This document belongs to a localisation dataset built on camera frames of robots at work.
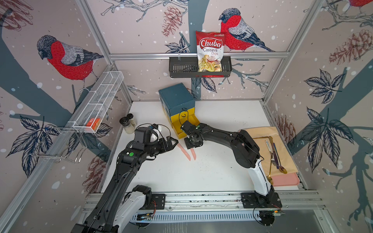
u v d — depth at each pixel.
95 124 0.66
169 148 0.64
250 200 0.73
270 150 0.92
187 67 1.07
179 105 0.88
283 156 0.90
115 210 0.41
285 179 0.81
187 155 0.90
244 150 0.53
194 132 0.70
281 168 0.84
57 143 0.56
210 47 0.82
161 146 0.64
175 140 0.70
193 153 0.92
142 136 0.55
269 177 0.81
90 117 1.90
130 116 1.01
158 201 0.73
